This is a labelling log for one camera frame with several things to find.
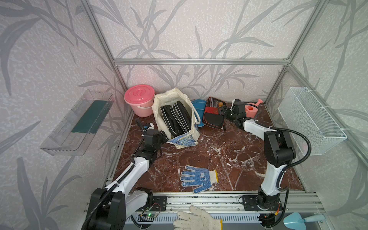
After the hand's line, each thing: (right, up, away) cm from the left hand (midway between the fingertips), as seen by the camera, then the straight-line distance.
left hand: (166, 132), depth 85 cm
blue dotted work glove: (+20, -26, -3) cm, 33 cm away
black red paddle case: (+30, +10, +24) cm, 40 cm away
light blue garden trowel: (+66, -41, -16) cm, 80 cm away
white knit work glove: (+19, -41, -17) cm, 48 cm away
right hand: (+36, +14, +13) cm, 41 cm away
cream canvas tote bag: (+13, -4, +1) cm, 14 cm away
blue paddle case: (+22, +18, +33) cm, 44 cm away
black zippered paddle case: (-1, +11, +9) cm, 14 cm away
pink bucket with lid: (-20, +22, +14) cm, 33 cm away
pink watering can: (+58, +13, +16) cm, 62 cm away
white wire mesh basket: (+70, +11, -16) cm, 73 cm away
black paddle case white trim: (+9, +9, +6) cm, 14 cm away
